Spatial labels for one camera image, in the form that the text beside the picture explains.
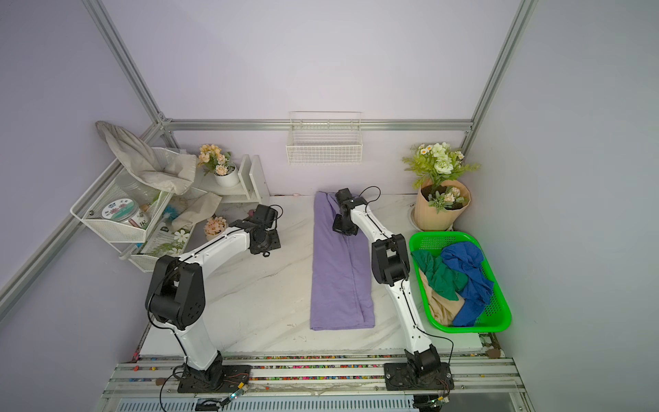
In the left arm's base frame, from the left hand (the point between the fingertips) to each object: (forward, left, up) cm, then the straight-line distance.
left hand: (273, 242), depth 95 cm
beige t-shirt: (-24, -59, -3) cm, 64 cm away
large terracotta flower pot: (+9, -61, +11) cm, 63 cm away
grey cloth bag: (+11, +30, +26) cm, 41 cm away
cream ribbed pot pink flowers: (+5, +23, +3) cm, 24 cm away
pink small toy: (+18, +13, -3) cm, 23 cm away
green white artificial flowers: (+17, -60, +23) cm, 66 cm away
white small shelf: (+20, +10, +10) cm, 24 cm away
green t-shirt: (-16, -61, +1) cm, 63 cm away
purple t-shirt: (-16, -26, -8) cm, 31 cm away
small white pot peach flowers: (+24, +21, +19) cm, 37 cm away
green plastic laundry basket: (-25, -76, -3) cm, 80 cm away
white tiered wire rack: (-4, +29, +24) cm, 38 cm away
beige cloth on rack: (+9, +26, +10) cm, 29 cm away
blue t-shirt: (-9, -70, +4) cm, 70 cm away
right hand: (+10, -26, -8) cm, 29 cm away
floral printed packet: (-5, +35, +8) cm, 37 cm away
